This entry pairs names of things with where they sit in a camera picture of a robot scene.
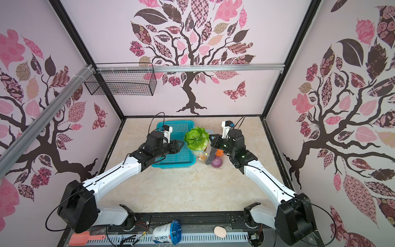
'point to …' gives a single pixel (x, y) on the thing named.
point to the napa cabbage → (197, 139)
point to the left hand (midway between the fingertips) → (182, 145)
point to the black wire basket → (124, 78)
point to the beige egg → (220, 231)
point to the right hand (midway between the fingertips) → (209, 134)
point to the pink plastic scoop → (81, 239)
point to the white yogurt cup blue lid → (169, 232)
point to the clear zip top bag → (213, 157)
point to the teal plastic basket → (184, 158)
